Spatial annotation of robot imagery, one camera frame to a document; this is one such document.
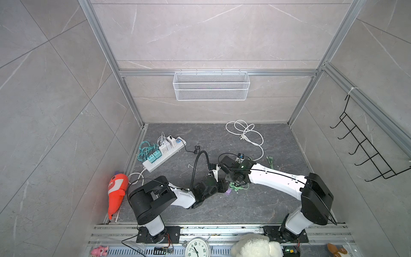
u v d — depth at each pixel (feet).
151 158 3.05
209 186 2.16
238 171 1.93
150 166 3.09
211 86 3.30
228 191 2.76
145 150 3.47
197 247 2.21
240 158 2.50
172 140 3.30
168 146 3.23
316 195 1.44
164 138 3.22
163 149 3.14
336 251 2.25
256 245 1.78
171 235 2.41
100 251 2.21
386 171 1.91
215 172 2.56
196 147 3.47
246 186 2.79
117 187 2.70
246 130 3.70
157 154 3.12
